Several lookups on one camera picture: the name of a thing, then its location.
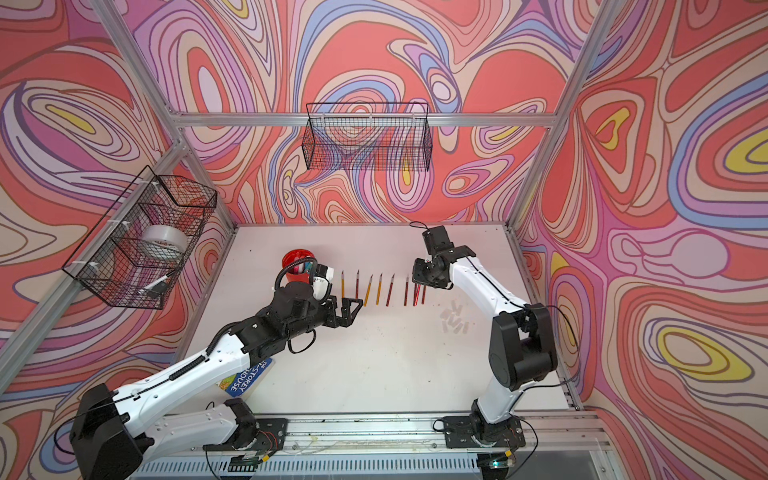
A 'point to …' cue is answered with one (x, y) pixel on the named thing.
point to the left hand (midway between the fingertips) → (354, 302)
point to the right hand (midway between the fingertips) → (420, 284)
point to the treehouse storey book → (246, 382)
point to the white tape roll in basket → (165, 242)
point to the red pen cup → (299, 272)
